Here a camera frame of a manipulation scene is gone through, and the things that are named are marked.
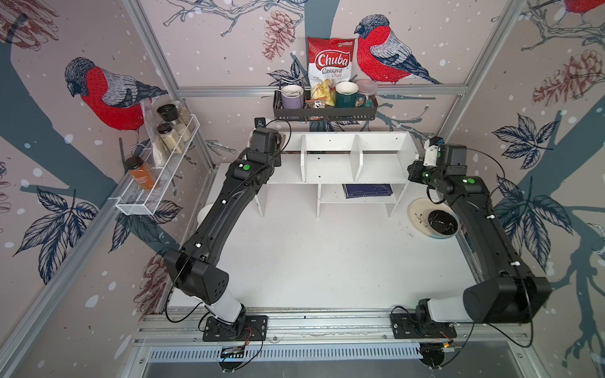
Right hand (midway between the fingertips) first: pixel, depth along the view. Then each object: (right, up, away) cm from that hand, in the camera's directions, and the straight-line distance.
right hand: (409, 164), depth 79 cm
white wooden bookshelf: (-20, 0, +8) cm, 22 cm away
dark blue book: (-12, -9, +13) cm, 20 cm away
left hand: (-47, +7, -3) cm, 48 cm away
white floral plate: (+13, -19, +20) cm, 30 cm away
